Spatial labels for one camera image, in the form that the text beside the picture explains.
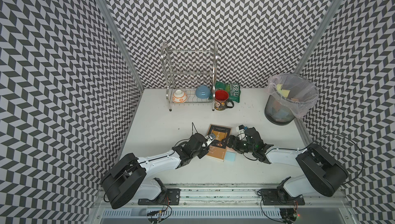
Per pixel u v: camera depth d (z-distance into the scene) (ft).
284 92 3.22
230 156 2.79
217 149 2.87
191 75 3.79
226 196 2.47
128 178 1.38
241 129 2.65
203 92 3.51
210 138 2.42
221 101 3.27
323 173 1.42
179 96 3.35
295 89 2.92
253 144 2.27
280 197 2.15
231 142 2.54
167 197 2.36
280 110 2.90
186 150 2.15
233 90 3.79
